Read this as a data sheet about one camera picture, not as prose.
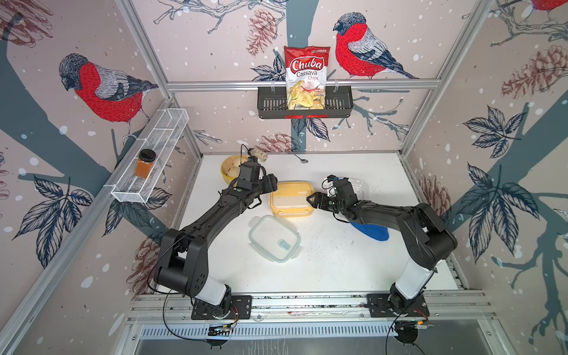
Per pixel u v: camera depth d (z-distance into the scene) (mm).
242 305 730
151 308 748
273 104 942
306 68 853
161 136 864
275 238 905
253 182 683
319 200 840
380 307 729
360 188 1045
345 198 746
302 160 1180
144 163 657
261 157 1173
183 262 435
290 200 901
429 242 484
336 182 861
